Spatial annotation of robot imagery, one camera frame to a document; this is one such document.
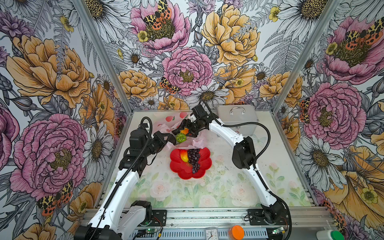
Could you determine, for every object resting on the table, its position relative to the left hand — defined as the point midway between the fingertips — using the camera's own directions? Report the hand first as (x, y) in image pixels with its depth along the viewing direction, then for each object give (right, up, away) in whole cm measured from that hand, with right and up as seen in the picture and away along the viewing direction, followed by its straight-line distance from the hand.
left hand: (172, 138), depth 76 cm
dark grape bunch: (+11, -12, +15) cm, 22 cm away
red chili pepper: (+5, +2, +26) cm, 27 cm away
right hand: (+3, +1, +18) cm, 18 cm away
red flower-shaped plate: (+6, -20, +14) cm, 25 cm away
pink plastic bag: (-6, +9, +24) cm, 26 cm away
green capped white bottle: (+68, -39, -13) cm, 79 cm away
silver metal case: (+35, +14, +23) cm, 44 cm away
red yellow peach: (+5, -12, +16) cm, 20 cm away
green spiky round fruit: (+2, -2, +23) cm, 23 cm away
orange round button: (+29, -38, -13) cm, 49 cm away
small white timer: (+19, -42, -7) cm, 47 cm away
